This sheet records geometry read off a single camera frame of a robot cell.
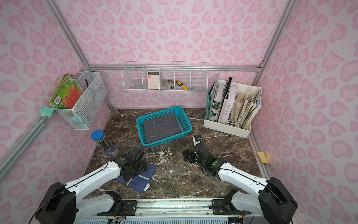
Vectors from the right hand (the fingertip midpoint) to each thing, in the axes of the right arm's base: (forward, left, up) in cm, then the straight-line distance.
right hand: (188, 150), depth 83 cm
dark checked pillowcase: (+19, +19, -3) cm, 27 cm away
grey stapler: (+42, +14, +17) cm, 48 cm away
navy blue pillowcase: (-16, +27, -8) cm, 33 cm away
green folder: (+27, -13, +17) cm, 34 cm away
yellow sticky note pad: (+3, -51, -16) cm, 53 cm away
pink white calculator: (+42, +24, +20) cm, 53 cm away
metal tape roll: (+39, +35, +18) cm, 55 cm away
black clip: (+35, +66, +24) cm, 78 cm away
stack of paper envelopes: (+26, -37, +6) cm, 45 cm away
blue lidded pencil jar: (+4, +52, +10) cm, 53 cm away
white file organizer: (+33, -20, +14) cm, 41 cm away
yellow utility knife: (+41, +4, +16) cm, 44 cm away
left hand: (-9, +28, -8) cm, 31 cm away
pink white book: (+29, -26, +16) cm, 42 cm away
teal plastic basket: (+27, +4, -3) cm, 28 cm away
